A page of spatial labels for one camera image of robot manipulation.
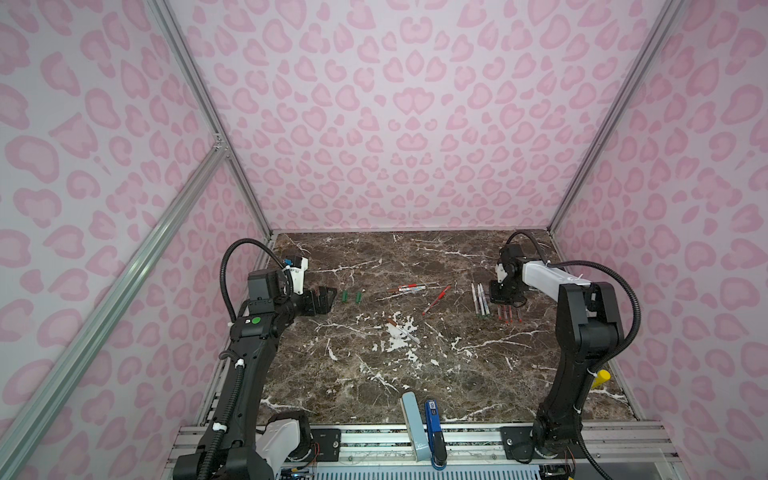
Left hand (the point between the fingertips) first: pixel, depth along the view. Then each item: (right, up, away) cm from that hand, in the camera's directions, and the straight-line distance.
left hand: (320, 286), depth 78 cm
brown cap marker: (+23, -3, +24) cm, 33 cm away
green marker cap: (+3, -6, +22) cm, 23 cm away
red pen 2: (+55, -11, +17) cm, 59 cm away
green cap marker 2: (+49, -8, +19) cm, 54 cm away
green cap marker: (+48, -7, +22) cm, 53 cm away
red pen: (+27, -2, +26) cm, 37 cm away
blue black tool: (+29, -36, -7) cm, 47 cm away
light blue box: (+25, -34, -6) cm, 42 cm away
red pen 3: (+59, -11, +17) cm, 63 cm away
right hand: (+53, -6, +20) cm, 57 cm away
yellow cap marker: (+71, -22, -4) cm, 75 cm away
